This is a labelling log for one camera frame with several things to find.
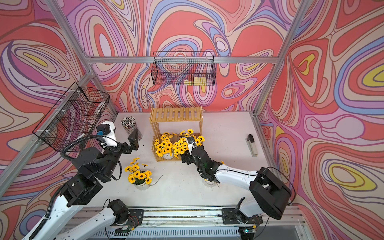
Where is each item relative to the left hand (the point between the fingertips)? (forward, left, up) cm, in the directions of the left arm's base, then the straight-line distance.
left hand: (127, 128), depth 59 cm
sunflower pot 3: (-10, 0, -25) cm, 27 cm away
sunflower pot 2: (+1, -20, -16) cm, 26 cm away
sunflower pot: (+5, -11, -22) cm, 25 cm away
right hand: (+6, -23, -28) cm, 37 cm away
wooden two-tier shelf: (+21, -15, -12) cm, 28 cm away
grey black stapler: (+16, -65, -36) cm, 76 cm away
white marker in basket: (+7, +31, -14) cm, 35 cm away
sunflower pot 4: (-10, -35, -32) cm, 49 cm away
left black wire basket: (+18, +37, -10) cm, 43 cm away
